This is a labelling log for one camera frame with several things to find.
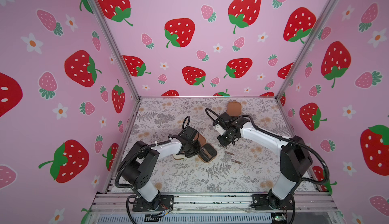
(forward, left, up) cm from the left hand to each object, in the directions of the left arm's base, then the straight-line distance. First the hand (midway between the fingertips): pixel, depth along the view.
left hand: (203, 151), depth 90 cm
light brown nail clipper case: (0, -3, 0) cm, 3 cm away
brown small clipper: (0, -14, -1) cm, 14 cm away
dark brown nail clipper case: (+33, -23, +1) cm, 41 cm away
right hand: (+2, -10, +7) cm, 12 cm away
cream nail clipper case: (-4, +14, 0) cm, 14 cm away
